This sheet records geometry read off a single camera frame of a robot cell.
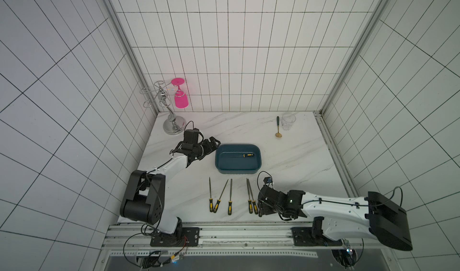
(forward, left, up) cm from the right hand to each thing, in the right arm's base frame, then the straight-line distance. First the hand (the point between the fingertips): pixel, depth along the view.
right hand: (259, 207), depth 81 cm
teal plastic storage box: (+25, +12, +1) cm, 28 cm away
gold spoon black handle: (+42, -13, +2) cm, 44 cm away
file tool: (+26, +8, +2) cm, 28 cm away
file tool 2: (+2, +23, +1) cm, 23 cm away
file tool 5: (+2, +4, 0) cm, 5 cm away
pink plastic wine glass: (+56, +48, +15) cm, 75 cm away
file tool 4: (+1, +14, +1) cm, 14 cm away
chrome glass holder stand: (+46, +53, +4) cm, 70 cm away
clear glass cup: (+52, -19, +5) cm, 56 cm away
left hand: (+25, +24, +10) cm, 36 cm away
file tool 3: (+2, +19, +1) cm, 19 cm away
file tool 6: (0, +2, +1) cm, 2 cm away
